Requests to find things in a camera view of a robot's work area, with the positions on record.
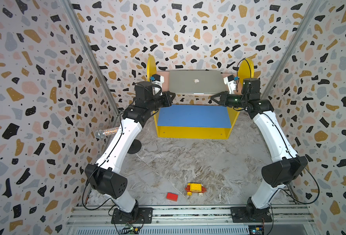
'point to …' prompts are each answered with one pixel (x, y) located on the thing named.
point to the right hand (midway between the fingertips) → (211, 98)
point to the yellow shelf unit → (195, 116)
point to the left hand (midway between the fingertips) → (176, 93)
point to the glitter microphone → (100, 133)
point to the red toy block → (172, 196)
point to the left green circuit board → (131, 230)
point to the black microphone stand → (135, 147)
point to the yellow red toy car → (195, 187)
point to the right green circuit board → (256, 230)
